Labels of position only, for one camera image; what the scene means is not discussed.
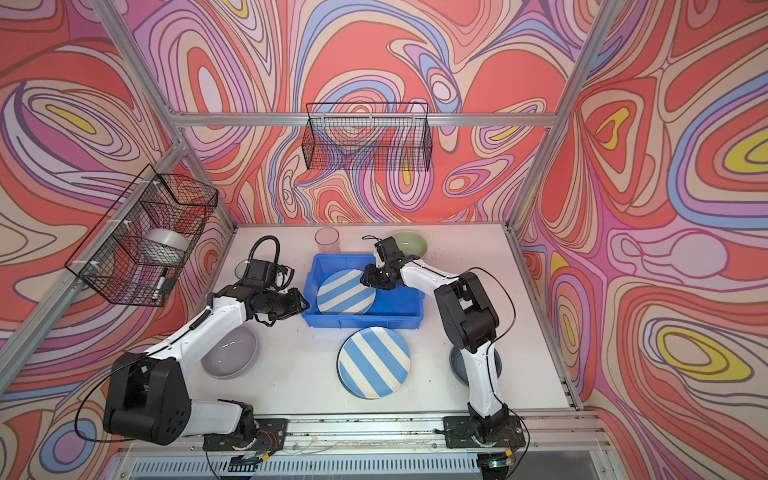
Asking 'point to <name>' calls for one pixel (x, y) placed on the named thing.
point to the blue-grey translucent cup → (241, 268)
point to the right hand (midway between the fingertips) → (368, 285)
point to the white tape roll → (163, 246)
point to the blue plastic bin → (402, 306)
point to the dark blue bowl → (458, 369)
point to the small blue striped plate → (341, 293)
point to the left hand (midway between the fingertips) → (309, 303)
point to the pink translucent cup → (327, 240)
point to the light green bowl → (411, 243)
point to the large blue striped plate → (373, 363)
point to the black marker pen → (162, 279)
